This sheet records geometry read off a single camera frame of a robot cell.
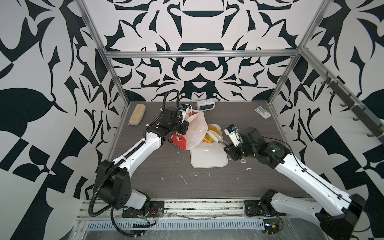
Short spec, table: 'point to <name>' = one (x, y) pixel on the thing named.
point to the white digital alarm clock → (206, 105)
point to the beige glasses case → (137, 114)
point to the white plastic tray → (209, 155)
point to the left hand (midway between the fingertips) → (187, 119)
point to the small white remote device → (263, 112)
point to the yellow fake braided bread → (207, 138)
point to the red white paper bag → (197, 131)
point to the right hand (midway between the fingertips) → (227, 146)
